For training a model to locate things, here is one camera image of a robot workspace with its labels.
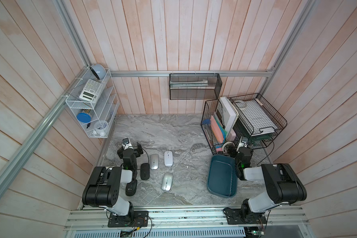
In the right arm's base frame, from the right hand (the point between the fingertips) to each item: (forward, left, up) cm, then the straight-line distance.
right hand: (239, 143), depth 94 cm
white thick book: (+9, +9, +18) cm, 22 cm away
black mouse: (-18, +60, -4) cm, 63 cm away
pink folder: (+12, +13, -1) cm, 18 cm away
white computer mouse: (-9, +46, -4) cm, 47 cm away
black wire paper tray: (+1, -10, +3) cm, 11 cm away
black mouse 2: (-28, +66, -4) cm, 72 cm away
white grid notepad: (+14, -10, +13) cm, 21 cm away
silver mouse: (-11, +55, -5) cm, 56 cm away
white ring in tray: (+23, -2, +13) cm, 26 cm away
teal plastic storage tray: (-20, +12, -10) cm, 26 cm away
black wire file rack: (+14, +11, +6) cm, 19 cm away
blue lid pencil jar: (-2, +89, +26) cm, 93 cm away
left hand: (-3, +70, +2) cm, 70 cm away
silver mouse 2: (-24, +46, -4) cm, 52 cm away
